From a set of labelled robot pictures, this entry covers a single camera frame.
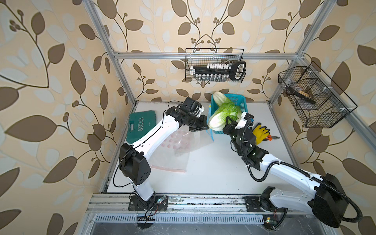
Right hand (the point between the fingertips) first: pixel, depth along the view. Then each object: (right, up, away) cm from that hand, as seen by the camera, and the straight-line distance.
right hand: (226, 118), depth 76 cm
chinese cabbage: (-5, -1, -2) cm, 6 cm away
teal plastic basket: (+19, +13, +36) cm, 42 cm away
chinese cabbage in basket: (+2, +14, +29) cm, 32 cm away
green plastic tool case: (-56, -4, +26) cm, 61 cm away
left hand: (-9, -4, 0) cm, 10 cm away
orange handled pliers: (+35, -14, +22) cm, 44 cm away
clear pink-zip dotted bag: (-31, -22, +17) cm, 42 cm away
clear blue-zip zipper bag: (-21, -16, +19) cm, 33 cm away
